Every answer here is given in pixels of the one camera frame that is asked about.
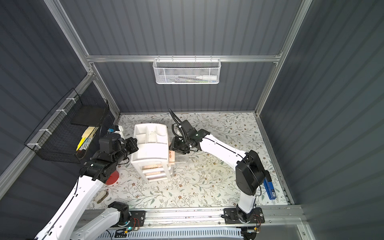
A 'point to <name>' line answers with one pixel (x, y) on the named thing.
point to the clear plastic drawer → (181, 161)
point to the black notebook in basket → (90, 115)
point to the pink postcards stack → (171, 157)
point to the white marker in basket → (207, 77)
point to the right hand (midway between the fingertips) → (170, 149)
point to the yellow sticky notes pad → (88, 131)
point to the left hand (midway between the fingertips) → (138, 140)
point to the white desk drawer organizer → (152, 156)
